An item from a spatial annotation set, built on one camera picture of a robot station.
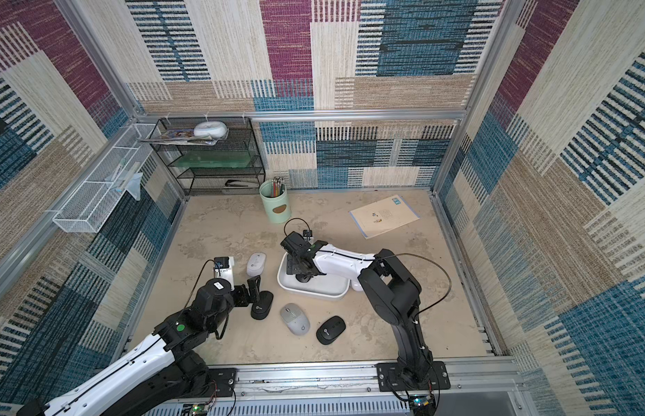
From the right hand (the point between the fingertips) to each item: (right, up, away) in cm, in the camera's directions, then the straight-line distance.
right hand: (301, 264), depth 94 cm
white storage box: (+7, -7, -4) cm, 11 cm away
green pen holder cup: (-11, +26, +8) cm, 29 cm away
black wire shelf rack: (-43, +33, +25) cm, 60 cm away
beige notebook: (+33, +17, +17) cm, 41 cm away
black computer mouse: (-12, -13, -9) cm, 20 cm away
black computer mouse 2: (+10, -18, -14) cm, 25 cm away
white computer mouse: (-17, 0, +2) cm, 17 cm away
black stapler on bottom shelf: (-27, +31, +17) cm, 45 cm away
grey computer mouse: (-1, -15, -11) cm, 18 cm away
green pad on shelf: (-33, +39, +4) cm, 51 cm away
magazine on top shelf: (-42, +45, -2) cm, 61 cm away
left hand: (-15, -1, -14) cm, 21 cm away
